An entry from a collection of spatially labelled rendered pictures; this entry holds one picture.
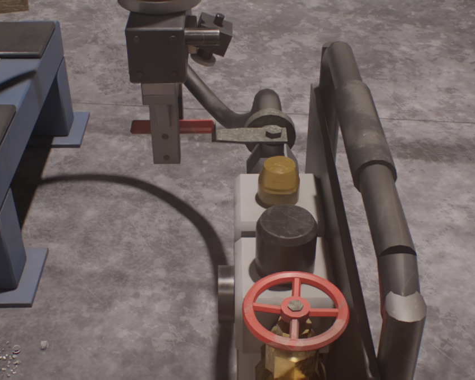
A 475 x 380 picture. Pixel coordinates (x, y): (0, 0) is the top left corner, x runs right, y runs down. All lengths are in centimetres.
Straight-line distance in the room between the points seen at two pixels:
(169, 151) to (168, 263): 61
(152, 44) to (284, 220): 18
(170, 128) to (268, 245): 19
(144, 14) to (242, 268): 23
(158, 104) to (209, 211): 77
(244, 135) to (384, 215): 28
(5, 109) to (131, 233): 32
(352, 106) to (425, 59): 143
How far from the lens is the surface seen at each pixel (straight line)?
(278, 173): 63
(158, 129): 69
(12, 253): 124
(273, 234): 55
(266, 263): 56
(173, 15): 63
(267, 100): 83
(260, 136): 73
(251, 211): 64
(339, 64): 66
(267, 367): 54
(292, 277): 52
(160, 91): 64
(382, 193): 49
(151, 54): 62
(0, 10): 234
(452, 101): 183
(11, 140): 124
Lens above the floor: 86
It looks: 36 degrees down
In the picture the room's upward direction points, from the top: straight up
